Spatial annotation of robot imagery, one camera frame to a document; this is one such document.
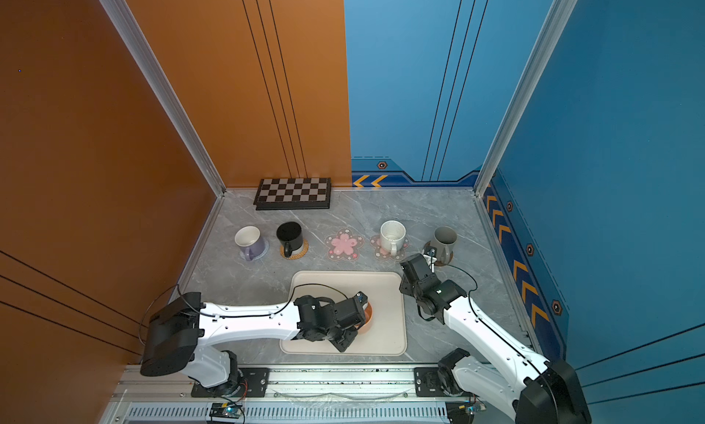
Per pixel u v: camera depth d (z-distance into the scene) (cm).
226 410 71
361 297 72
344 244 103
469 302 53
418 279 61
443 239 91
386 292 92
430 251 73
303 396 72
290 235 96
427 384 72
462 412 71
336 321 59
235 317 46
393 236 101
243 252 96
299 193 115
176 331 46
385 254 99
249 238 99
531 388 39
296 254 97
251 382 74
